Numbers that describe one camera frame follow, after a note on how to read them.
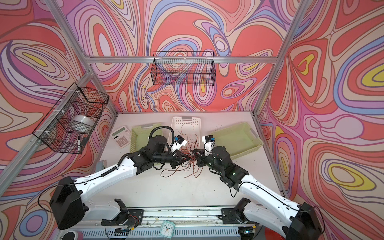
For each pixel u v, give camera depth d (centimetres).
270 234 69
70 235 65
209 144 64
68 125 75
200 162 65
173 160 66
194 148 73
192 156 74
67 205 40
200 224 72
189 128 111
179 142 66
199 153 69
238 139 104
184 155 71
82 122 70
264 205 47
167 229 69
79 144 72
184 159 72
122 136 102
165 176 74
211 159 64
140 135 105
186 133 104
